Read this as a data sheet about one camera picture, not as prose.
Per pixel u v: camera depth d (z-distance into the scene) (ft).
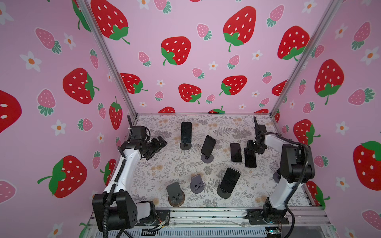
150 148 2.31
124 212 1.31
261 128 2.68
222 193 2.67
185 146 3.38
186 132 3.22
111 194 1.29
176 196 2.45
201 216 2.49
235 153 3.23
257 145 2.70
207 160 3.13
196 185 2.62
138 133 2.09
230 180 2.43
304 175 1.49
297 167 1.65
